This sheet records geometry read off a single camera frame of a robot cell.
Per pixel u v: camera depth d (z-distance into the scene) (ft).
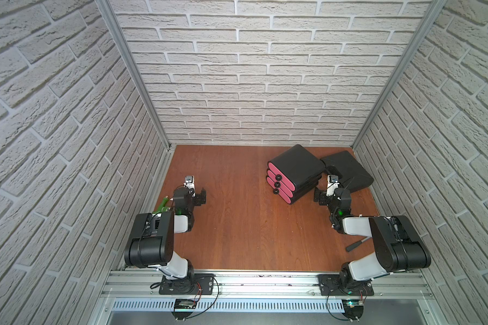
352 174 3.38
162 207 3.00
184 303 2.31
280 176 2.87
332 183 2.61
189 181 2.65
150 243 1.48
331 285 2.39
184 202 2.33
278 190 3.12
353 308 2.30
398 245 1.51
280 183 2.98
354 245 2.75
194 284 2.37
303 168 2.86
